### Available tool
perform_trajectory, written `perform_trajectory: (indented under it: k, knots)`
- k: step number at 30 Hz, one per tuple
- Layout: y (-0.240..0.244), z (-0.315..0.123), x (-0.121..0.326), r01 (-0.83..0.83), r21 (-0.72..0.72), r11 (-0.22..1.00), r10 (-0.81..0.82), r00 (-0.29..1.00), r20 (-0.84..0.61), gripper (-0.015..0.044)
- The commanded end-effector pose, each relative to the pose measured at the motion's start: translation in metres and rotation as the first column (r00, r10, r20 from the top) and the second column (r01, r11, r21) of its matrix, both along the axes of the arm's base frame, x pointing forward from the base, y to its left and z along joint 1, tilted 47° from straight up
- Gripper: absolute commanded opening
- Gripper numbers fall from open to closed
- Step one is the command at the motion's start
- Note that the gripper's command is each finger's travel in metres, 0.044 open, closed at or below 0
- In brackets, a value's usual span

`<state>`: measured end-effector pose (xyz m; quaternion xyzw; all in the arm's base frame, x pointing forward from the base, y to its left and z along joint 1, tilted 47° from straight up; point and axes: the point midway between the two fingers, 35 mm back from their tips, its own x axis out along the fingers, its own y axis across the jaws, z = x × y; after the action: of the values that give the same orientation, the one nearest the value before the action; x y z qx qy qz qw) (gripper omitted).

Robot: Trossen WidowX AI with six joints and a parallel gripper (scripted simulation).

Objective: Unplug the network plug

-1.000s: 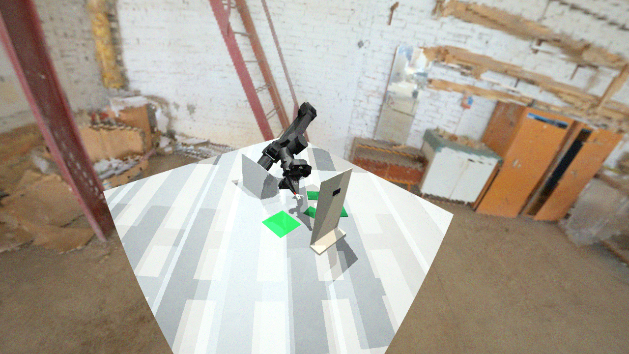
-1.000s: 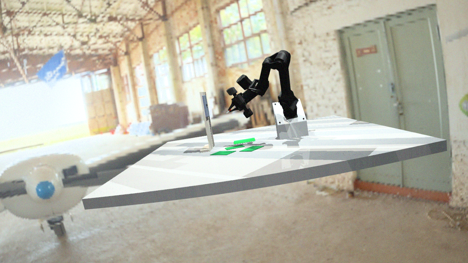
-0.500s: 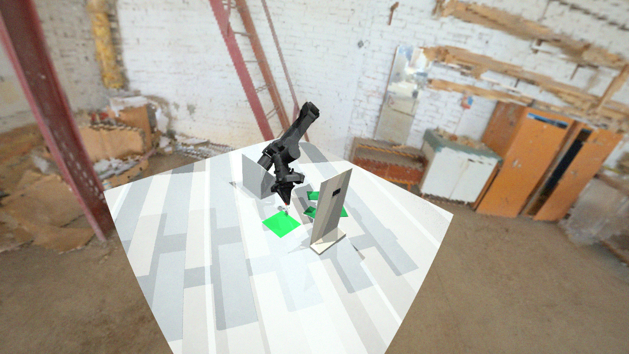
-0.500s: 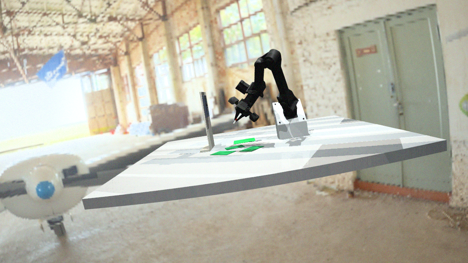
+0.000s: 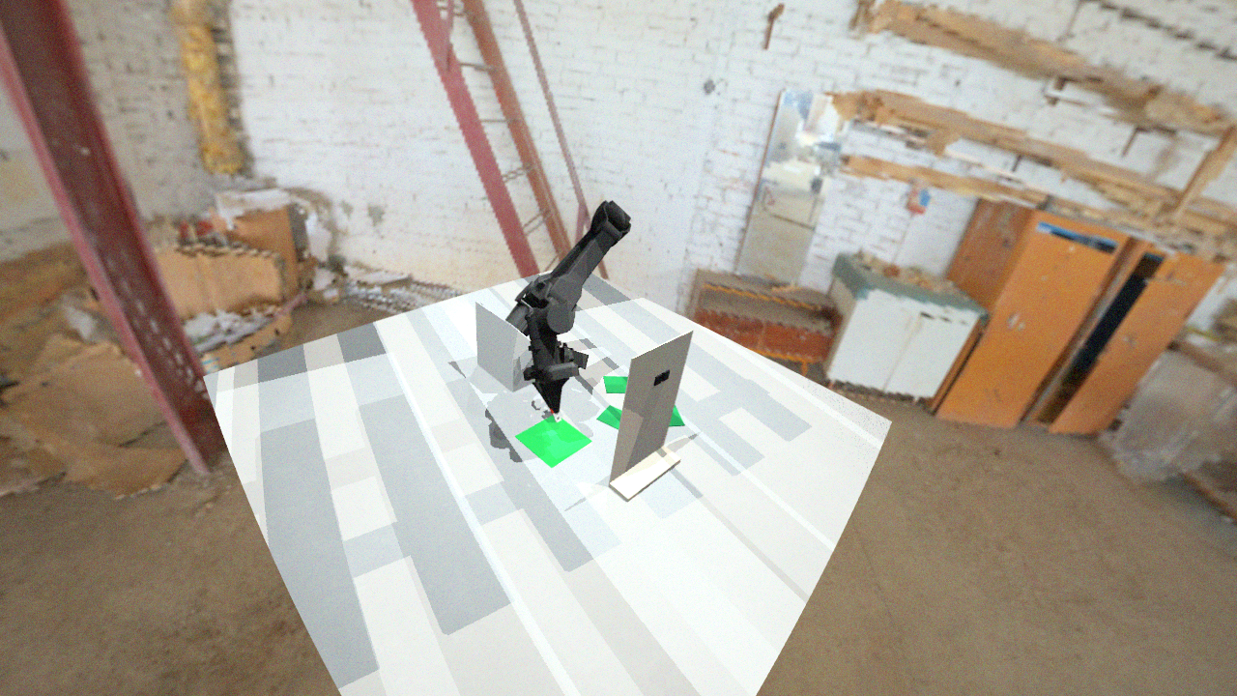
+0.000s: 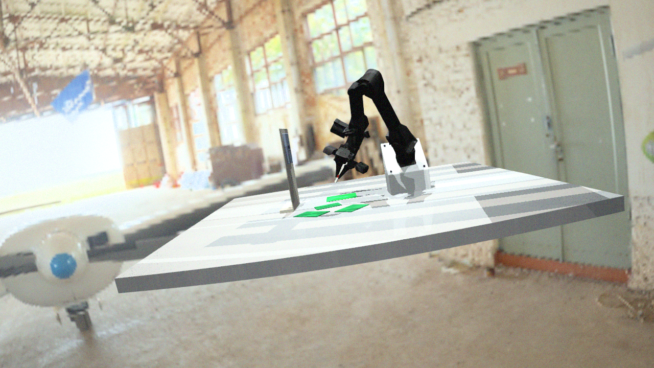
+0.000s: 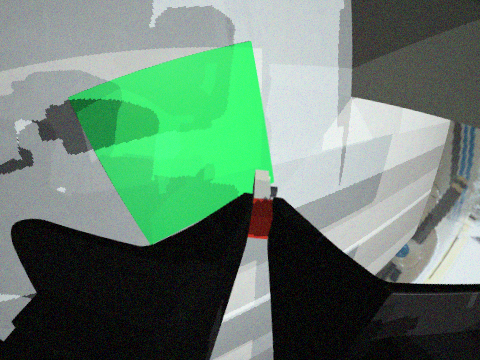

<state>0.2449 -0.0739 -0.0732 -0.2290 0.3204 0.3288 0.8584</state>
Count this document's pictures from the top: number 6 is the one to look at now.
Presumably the green translucent square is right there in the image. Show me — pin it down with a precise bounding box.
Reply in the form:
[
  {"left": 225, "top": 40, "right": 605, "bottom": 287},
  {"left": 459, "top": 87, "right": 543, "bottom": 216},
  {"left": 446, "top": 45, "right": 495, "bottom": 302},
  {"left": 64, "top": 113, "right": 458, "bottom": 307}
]
[{"left": 326, "top": 193, "right": 357, "bottom": 202}]

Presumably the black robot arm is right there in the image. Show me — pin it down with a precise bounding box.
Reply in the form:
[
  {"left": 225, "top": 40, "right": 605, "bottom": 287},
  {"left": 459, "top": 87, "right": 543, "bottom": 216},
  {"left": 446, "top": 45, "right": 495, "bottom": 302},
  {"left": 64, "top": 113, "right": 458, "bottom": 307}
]
[{"left": 330, "top": 68, "right": 417, "bottom": 167}]

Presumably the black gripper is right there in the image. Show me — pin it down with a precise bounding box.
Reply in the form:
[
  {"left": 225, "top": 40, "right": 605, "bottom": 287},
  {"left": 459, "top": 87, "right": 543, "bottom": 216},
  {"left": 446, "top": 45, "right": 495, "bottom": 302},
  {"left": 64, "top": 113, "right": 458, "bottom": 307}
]
[{"left": 323, "top": 141, "right": 369, "bottom": 179}]

